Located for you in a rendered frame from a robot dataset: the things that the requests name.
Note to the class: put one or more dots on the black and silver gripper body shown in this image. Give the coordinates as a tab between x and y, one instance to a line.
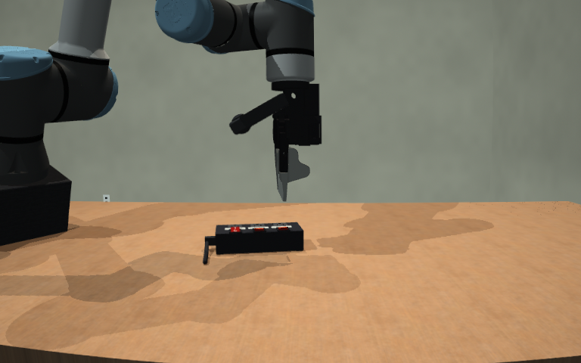
300	119

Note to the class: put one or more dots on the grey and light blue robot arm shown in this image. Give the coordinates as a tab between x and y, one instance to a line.
80	85

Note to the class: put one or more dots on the black power strip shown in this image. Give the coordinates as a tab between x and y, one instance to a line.
255	238

